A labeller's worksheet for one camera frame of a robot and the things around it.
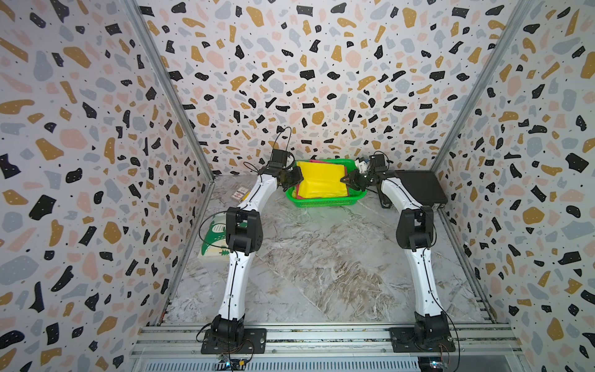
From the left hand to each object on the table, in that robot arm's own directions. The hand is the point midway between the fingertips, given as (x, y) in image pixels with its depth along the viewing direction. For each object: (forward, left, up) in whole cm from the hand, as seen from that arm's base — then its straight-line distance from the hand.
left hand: (307, 175), depth 103 cm
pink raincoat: (+1, -18, -2) cm, 18 cm away
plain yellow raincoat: (+4, -7, -7) cm, 11 cm away
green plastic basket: (+12, -21, -6) cm, 25 cm away
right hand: (0, -17, -3) cm, 17 cm away
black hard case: (-2, -54, -6) cm, 54 cm away
